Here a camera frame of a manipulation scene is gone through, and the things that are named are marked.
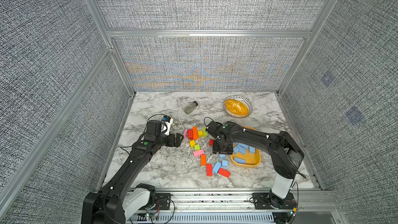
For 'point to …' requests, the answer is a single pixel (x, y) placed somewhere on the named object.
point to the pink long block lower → (198, 153)
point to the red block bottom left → (209, 168)
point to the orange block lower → (203, 159)
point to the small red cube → (211, 142)
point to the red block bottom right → (224, 172)
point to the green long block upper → (204, 133)
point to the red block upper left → (190, 134)
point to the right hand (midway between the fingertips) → (217, 149)
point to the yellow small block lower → (192, 143)
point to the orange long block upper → (195, 133)
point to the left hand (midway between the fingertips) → (178, 134)
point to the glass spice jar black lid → (190, 107)
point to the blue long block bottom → (217, 167)
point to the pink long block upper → (185, 134)
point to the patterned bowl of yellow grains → (238, 107)
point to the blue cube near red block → (225, 163)
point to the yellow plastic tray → (245, 156)
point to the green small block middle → (197, 147)
